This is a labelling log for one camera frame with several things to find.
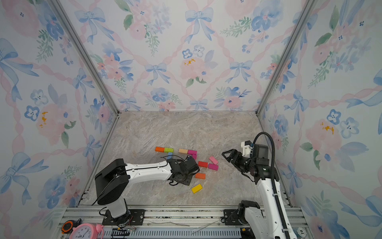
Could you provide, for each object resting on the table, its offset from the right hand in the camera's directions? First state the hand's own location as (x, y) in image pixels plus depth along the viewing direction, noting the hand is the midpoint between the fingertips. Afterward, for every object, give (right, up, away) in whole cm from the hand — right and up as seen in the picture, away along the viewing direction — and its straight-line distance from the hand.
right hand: (228, 156), depth 77 cm
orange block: (-40, +1, +21) cm, 45 cm away
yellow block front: (-16, -19, +6) cm, 26 cm away
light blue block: (-30, +1, -3) cm, 30 cm away
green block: (-34, 0, +21) cm, 40 cm away
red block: (-12, -7, +15) cm, 21 cm away
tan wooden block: (-25, 0, +21) cm, 33 cm away
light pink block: (-5, -5, +17) cm, 19 cm away
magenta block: (-18, -2, +21) cm, 27 cm away
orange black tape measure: (-76, -31, -8) cm, 83 cm away
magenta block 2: (-6, -9, +15) cm, 18 cm away
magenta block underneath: (-17, -3, +18) cm, 25 cm away
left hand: (-21, -14, +8) cm, 26 cm away
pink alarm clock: (-68, -33, -8) cm, 76 cm away
